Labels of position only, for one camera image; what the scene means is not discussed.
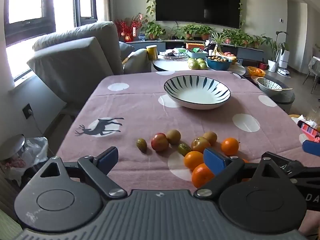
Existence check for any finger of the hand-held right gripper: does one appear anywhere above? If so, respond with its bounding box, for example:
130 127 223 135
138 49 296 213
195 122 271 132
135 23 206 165
302 139 320 156

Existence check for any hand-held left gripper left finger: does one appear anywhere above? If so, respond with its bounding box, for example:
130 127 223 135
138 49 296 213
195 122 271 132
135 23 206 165
37 146 128 200

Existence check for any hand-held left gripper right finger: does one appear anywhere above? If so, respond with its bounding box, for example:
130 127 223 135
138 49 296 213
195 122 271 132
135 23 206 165
194 147 286 198

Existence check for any orange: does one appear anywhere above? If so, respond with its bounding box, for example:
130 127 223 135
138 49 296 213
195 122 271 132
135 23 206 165
221 137 240 156
191 163 215 189
241 158 250 182
184 151 204 171

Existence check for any round yellow brown fruit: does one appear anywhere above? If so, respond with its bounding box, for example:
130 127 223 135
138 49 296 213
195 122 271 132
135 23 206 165
202 131 218 146

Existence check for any small green fruit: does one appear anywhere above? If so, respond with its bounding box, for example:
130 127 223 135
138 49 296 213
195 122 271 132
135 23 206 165
177 142 192 157

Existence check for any small olive brown fruit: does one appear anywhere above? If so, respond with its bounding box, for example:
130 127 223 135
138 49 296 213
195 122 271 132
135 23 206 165
136 138 148 153

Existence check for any brown kiwi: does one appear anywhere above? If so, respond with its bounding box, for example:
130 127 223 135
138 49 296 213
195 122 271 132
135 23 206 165
165 129 181 145

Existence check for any small red yellow apple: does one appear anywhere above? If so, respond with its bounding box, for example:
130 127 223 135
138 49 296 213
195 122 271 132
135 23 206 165
151 133 169 152

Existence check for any white bowl with dark stripes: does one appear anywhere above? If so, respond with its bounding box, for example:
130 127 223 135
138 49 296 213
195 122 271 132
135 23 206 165
164 75 231 110

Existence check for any person's right forearm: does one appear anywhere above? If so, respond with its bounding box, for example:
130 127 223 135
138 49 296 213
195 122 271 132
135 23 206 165
299 210 320 237

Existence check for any smartphone with lit screen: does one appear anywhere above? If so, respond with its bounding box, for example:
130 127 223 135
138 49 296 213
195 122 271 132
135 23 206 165
297 120 320 142

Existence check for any pink dotted tablecloth with deer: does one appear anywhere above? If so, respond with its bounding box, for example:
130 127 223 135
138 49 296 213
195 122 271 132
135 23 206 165
55 69 310 192

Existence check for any dark round side table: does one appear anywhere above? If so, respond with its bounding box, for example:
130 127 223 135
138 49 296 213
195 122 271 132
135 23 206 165
244 70 296 113

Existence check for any small striped bowl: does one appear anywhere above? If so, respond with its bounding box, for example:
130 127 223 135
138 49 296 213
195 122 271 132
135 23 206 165
256 77 283 92

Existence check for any dining chair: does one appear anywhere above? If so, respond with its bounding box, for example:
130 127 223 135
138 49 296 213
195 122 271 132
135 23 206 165
302 55 320 94

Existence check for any trash bin with plastic bag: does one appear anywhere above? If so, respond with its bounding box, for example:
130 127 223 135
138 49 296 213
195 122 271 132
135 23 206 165
0 134 49 188

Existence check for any white floor appliance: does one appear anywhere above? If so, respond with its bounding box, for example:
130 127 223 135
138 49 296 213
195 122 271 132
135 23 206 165
278 49 291 77

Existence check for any orange basket of tangerines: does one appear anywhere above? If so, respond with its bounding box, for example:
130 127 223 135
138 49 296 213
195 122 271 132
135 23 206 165
247 66 266 77

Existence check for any blue bowl of kiwis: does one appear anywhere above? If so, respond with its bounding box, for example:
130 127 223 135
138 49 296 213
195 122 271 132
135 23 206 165
205 55 233 71

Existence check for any light grey pillow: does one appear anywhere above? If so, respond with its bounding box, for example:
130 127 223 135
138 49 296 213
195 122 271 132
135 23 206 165
122 48 152 75

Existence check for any tall plant in white pot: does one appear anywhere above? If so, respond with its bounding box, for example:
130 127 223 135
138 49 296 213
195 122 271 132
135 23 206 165
261 31 288 72

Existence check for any round white coffee table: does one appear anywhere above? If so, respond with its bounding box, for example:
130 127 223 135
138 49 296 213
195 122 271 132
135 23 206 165
152 54 247 77

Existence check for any grey sofa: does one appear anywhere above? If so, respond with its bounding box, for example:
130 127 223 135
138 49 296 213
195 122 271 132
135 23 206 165
27 21 153 98

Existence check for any bunch of bananas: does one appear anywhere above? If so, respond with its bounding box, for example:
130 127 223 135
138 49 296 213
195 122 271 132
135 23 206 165
212 47 237 60

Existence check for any teal container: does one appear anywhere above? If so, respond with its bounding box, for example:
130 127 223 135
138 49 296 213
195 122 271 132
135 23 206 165
186 49 208 58

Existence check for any grey blue pillow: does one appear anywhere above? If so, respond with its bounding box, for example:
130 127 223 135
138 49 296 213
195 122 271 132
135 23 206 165
119 41 135 60

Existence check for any glass tray with snacks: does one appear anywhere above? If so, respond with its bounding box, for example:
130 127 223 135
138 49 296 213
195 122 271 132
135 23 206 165
159 49 190 61

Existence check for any yellow canister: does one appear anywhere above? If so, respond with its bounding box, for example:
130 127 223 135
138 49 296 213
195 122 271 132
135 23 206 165
146 45 158 61

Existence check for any dark television console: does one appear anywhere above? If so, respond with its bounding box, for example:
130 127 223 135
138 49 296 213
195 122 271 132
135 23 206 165
125 39 264 61

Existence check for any spider plant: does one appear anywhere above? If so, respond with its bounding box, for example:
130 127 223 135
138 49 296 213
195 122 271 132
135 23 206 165
210 30 232 55

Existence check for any row of potted plants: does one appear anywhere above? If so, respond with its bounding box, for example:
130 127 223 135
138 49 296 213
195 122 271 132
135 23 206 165
222 29 265 49

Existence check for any potted green plant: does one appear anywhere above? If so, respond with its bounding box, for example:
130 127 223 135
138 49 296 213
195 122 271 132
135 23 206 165
180 25 200 40
197 26 213 41
144 21 166 40

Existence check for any red festive decoration plant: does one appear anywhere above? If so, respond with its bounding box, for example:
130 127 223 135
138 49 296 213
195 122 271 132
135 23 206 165
115 12 148 42

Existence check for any hanging green vine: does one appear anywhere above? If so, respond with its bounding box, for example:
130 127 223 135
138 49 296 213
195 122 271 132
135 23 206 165
146 0 162 20
239 0 247 28

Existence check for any dark framed window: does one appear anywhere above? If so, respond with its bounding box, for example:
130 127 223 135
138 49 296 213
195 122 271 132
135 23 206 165
73 0 98 27
4 0 56 47

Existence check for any black wall socket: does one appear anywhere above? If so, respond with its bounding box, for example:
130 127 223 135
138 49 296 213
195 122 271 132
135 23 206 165
22 103 33 120

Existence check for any black wall television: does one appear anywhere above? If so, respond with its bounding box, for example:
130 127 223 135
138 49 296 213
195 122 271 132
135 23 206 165
155 0 241 29

